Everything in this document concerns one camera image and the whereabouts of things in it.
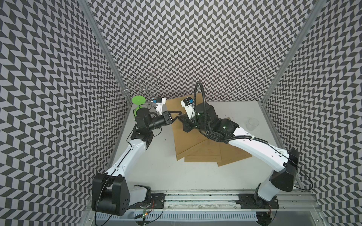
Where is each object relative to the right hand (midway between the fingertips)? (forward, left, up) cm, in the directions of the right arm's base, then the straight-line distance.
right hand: (179, 120), depth 69 cm
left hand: (+4, -1, 0) cm, 4 cm away
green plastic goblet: (+14, +24, +1) cm, 28 cm away
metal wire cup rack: (+21, +19, +4) cm, 28 cm away
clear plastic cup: (+16, -50, -27) cm, 59 cm away
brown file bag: (-2, -18, -31) cm, 36 cm away
